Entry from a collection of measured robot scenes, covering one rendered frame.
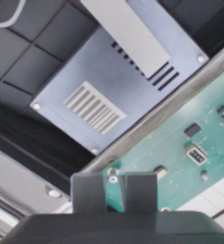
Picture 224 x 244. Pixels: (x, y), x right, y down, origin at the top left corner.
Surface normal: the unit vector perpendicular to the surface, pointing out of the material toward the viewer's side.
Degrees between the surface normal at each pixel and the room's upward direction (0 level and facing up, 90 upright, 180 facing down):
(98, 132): 90
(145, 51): 90
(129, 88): 90
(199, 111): 90
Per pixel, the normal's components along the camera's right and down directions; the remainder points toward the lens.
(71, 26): 0.30, 0.71
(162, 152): 0.02, 0.52
